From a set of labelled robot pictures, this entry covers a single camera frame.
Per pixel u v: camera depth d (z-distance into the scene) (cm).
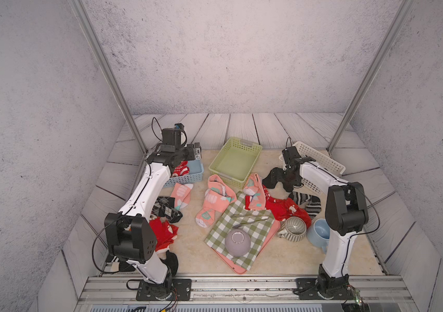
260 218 91
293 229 88
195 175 102
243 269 77
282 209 89
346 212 52
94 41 78
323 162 109
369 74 87
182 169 107
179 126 74
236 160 118
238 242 78
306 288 72
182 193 98
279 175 90
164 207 90
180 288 73
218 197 93
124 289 71
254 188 100
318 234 79
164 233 85
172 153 63
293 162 74
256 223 89
